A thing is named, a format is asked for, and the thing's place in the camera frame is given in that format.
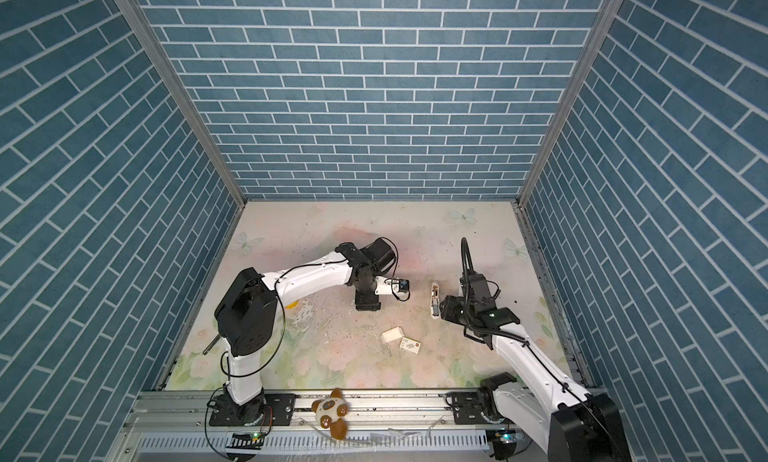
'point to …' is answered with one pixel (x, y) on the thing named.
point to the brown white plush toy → (331, 413)
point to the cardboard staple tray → (392, 334)
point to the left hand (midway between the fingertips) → (374, 294)
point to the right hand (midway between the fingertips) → (443, 303)
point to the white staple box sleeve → (410, 345)
